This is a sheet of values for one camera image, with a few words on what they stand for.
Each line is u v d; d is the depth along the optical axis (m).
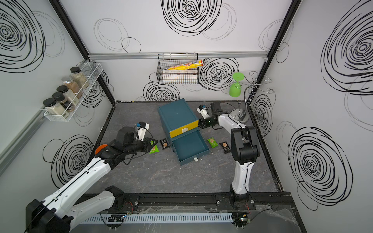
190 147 0.86
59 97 0.63
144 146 0.67
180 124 0.79
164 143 0.93
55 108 0.62
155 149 0.73
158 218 0.96
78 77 0.75
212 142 0.96
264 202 0.75
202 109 0.89
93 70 0.94
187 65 0.87
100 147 0.86
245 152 0.53
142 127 0.68
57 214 0.39
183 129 0.79
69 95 0.68
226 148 0.92
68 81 0.68
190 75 0.87
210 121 0.84
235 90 0.97
